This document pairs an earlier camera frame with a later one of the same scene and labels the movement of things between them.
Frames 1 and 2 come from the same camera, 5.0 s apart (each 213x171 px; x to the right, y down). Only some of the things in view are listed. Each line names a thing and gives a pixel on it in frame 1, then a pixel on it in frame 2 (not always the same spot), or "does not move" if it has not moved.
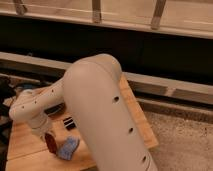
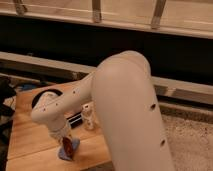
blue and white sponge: [68, 147] does not move
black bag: [8, 86] does not move
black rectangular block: [69, 123] does not move
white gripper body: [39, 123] to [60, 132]
